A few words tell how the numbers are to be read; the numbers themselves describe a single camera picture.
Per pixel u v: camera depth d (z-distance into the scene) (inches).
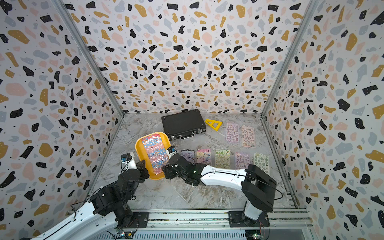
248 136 43.0
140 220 29.3
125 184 20.9
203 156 38.4
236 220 28.7
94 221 19.7
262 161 37.8
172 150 27.6
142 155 30.4
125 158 24.5
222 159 38.2
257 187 17.3
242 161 37.5
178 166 23.0
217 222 29.5
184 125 43.6
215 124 45.3
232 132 43.8
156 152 32.1
